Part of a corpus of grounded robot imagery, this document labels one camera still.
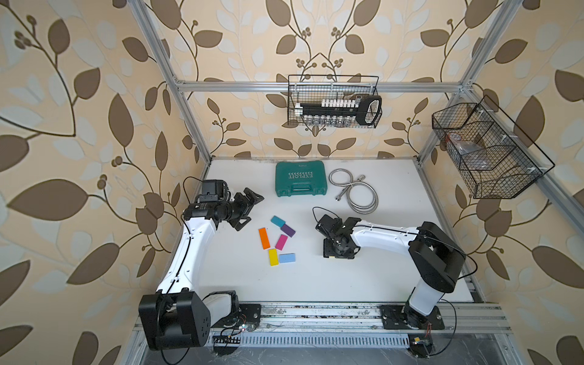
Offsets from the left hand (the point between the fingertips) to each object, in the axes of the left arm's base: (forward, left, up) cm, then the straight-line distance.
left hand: (254, 203), depth 78 cm
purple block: (+1, -11, -21) cm, 24 cm away
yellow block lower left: (-11, -6, -21) cm, 24 cm away
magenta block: (-5, -8, -21) cm, 23 cm away
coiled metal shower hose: (+18, -45, -21) cm, 53 cm away
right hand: (-9, -29, -21) cm, 37 cm away
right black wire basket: (+8, -80, +15) cm, 81 cm away
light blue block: (-10, -11, -23) cm, 28 cm away
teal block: (+5, -6, -21) cm, 23 cm away
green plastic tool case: (+26, -16, -16) cm, 34 cm away
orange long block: (-4, -2, -20) cm, 21 cm away
